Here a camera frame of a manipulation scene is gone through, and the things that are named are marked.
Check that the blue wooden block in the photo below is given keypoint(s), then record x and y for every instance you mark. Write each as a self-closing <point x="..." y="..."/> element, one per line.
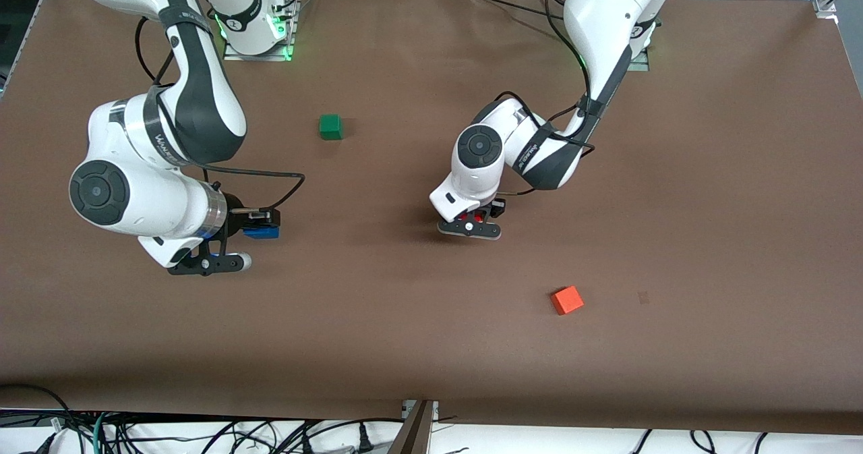
<point x="261" y="233"/>

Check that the red wooden block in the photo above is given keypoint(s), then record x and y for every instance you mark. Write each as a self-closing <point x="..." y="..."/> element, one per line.
<point x="480" y="217"/>

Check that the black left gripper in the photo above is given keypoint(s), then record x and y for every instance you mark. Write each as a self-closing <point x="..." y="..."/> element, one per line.
<point x="497" y="206"/>

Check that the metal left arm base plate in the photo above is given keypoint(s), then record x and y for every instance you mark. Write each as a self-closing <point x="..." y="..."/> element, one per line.
<point x="640" y="63"/>

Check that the green wooden block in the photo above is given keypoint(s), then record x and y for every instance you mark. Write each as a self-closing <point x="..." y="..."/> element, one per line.
<point x="330" y="127"/>

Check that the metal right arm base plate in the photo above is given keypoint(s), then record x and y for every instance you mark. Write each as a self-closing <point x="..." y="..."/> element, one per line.
<point x="286" y="42"/>

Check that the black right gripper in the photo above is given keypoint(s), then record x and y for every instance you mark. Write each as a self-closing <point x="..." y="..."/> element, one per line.
<point x="236" y="210"/>

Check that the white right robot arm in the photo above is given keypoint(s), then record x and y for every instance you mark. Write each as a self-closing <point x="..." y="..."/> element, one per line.
<point x="155" y="144"/>

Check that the metal table edge bracket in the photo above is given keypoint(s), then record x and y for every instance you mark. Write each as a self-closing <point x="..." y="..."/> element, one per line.
<point x="408" y="408"/>

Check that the brown table support beam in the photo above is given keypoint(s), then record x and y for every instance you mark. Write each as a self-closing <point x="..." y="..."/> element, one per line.
<point x="412" y="434"/>

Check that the orange wooden block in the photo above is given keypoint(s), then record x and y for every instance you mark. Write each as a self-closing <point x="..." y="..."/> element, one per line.
<point x="567" y="300"/>

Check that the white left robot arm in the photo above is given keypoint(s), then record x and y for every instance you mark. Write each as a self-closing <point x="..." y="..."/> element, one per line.
<point x="600" y="29"/>

